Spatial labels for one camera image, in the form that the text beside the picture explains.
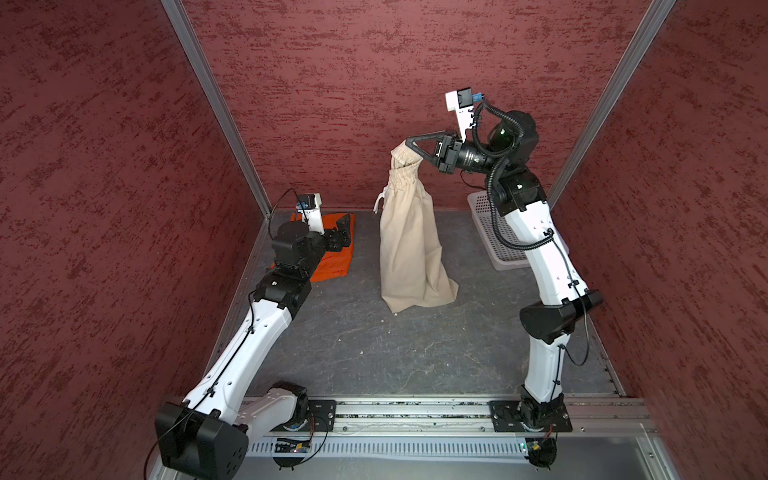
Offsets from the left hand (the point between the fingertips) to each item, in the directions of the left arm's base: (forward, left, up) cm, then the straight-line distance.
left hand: (336, 221), depth 74 cm
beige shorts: (-6, -20, -12) cm, 24 cm away
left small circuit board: (-44, +11, -35) cm, 58 cm away
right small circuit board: (-43, -50, -34) cm, 74 cm away
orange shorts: (+8, +6, -31) cm, 33 cm away
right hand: (0, -17, +22) cm, 28 cm away
